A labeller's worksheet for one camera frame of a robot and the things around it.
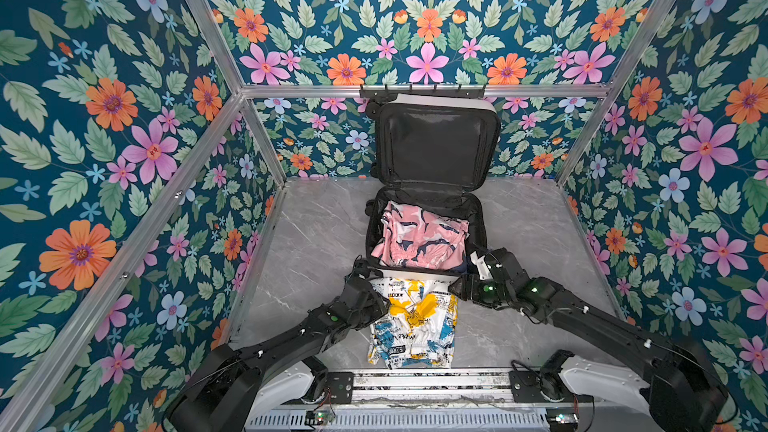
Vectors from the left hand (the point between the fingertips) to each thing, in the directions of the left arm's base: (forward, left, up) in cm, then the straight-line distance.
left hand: (393, 302), depth 83 cm
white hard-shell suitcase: (+40, -15, +18) cm, 46 cm away
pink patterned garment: (+20, -7, +2) cm, 22 cm away
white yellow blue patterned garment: (-7, -7, -1) cm, 10 cm away
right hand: (0, -17, +6) cm, 18 cm away
